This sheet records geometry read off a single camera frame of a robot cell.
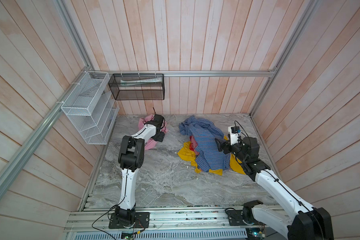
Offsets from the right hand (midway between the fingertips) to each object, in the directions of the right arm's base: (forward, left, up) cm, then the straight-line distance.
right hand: (222, 136), depth 81 cm
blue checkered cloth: (+6, +8, -5) cm, 11 cm away
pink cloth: (+7, +44, -18) cm, 48 cm away
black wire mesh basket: (+40, +54, +5) cm, 67 cm away
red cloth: (0, +15, -9) cm, 18 cm away
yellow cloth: (0, +18, -20) cm, 28 cm away
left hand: (+12, +41, -20) cm, 47 cm away
